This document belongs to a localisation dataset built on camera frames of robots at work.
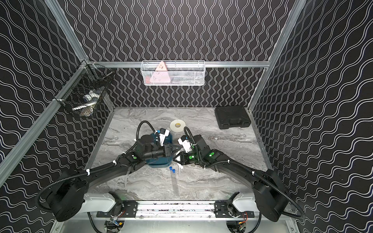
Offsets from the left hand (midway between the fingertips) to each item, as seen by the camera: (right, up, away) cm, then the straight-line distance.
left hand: (180, 146), depth 75 cm
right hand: (-3, -7, +2) cm, 8 cm away
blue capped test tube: (-6, -16, +13) cm, 21 cm away
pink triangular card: (-13, +42, +15) cm, 46 cm away
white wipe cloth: (0, -11, -1) cm, 11 cm away
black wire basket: (-63, +31, +18) cm, 73 cm away
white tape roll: (-4, +10, +35) cm, 36 cm away
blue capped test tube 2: (-3, -22, +9) cm, 24 cm away
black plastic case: (+36, +17, +32) cm, 51 cm away
